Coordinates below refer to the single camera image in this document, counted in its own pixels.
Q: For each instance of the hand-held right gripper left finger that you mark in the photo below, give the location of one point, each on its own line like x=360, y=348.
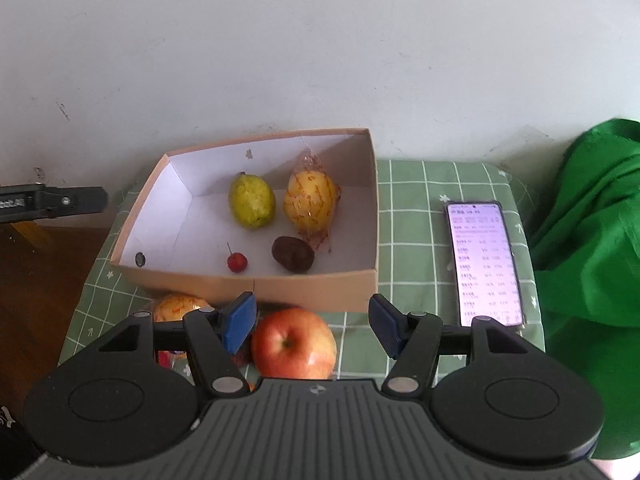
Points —
x=240, y=322

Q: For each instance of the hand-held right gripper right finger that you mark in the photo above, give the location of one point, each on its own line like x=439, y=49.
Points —
x=385, y=327

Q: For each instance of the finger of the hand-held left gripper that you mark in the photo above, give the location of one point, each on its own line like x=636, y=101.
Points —
x=75, y=200

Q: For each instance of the deep red apple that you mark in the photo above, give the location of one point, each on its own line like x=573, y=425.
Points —
x=295, y=342

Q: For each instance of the small red crabapple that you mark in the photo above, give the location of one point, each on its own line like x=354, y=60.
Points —
x=236, y=262

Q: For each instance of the brown cardboard box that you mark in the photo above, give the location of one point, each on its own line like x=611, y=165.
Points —
x=300, y=290

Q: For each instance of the plastic-wrapped yellow citrus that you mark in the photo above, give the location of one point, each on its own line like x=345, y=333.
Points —
x=310, y=202
x=172, y=307

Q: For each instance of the brown dried date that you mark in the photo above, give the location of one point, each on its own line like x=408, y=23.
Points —
x=292, y=255

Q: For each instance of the green pear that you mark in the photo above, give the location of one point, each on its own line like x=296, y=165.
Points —
x=250, y=202

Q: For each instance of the yellow wooden furniture piece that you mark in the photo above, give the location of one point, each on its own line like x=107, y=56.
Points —
x=30, y=232

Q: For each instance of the green checked tablecloth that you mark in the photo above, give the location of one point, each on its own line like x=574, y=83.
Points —
x=410, y=240

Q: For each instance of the smartphone in clear case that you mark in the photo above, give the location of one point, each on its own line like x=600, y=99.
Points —
x=482, y=260

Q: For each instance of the green cloth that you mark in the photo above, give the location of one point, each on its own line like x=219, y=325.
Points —
x=590, y=260

